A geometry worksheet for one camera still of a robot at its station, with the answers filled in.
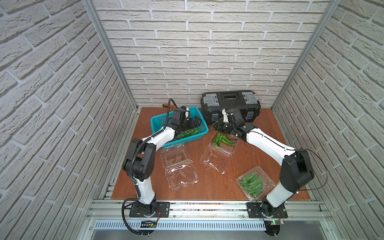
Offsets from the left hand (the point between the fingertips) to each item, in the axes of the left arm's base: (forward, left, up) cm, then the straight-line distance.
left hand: (198, 119), depth 92 cm
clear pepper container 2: (-35, -31, -11) cm, 48 cm away
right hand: (-5, -9, +2) cm, 10 cm away
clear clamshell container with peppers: (-27, +11, -16) cm, 33 cm away
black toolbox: (+14, -10, +2) cm, 17 cm away
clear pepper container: (-16, -13, -15) cm, 26 cm away
